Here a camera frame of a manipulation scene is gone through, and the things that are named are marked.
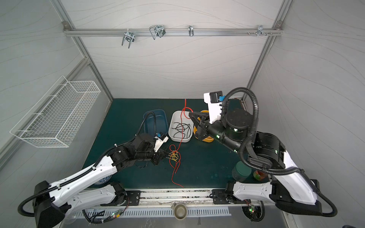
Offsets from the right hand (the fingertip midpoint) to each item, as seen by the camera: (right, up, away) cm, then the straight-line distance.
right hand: (194, 109), depth 48 cm
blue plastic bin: (-21, -11, +55) cm, 60 cm away
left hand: (-12, -22, +25) cm, 36 cm away
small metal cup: (-6, -51, +21) cm, 55 cm away
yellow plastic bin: (+12, -19, +42) cm, 48 cm away
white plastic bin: (-10, -5, +56) cm, 58 cm away
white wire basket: (-67, -3, +21) cm, 70 cm away
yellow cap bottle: (+36, -35, +26) cm, 57 cm away
